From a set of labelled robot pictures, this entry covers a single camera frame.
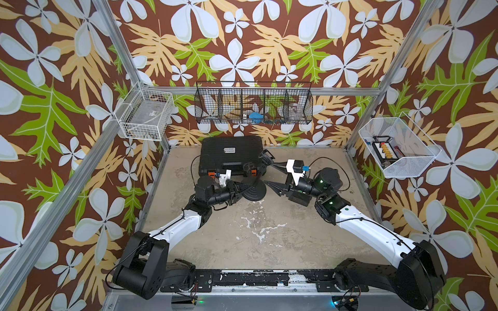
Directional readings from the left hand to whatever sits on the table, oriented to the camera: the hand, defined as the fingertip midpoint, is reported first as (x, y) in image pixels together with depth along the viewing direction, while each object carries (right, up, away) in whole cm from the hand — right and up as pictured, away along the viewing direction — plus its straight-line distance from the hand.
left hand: (252, 185), depth 76 cm
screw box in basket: (+58, +14, +7) cm, 60 cm away
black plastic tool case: (-11, +14, +35) cm, 39 cm away
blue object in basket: (+3, +33, +20) cm, 38 cm away
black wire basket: (+1, +41, +24) cm, 47 cm away
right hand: (+6, +6, -9) cm, 12 cm away
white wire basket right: (+64, +15, +6) cm, 66 cm away
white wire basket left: (-48, +32, +10) cm, 58 cm away
